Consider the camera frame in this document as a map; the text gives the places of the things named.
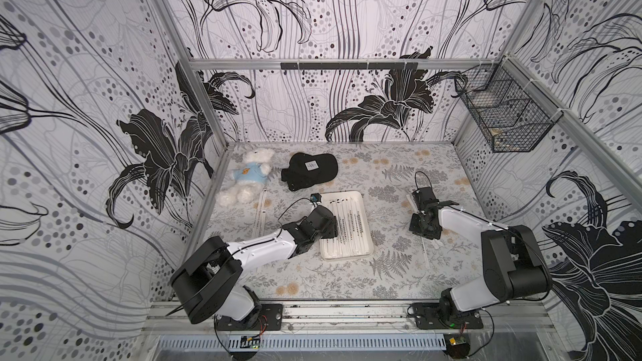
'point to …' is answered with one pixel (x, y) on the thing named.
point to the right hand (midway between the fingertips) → (420, 227)
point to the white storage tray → (354, 239)
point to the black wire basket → (508, 109)
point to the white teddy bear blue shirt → (251, 175)
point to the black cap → (305, 170)
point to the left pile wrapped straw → (259, 231)
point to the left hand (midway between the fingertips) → (331, 228)
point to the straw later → (362, 226)
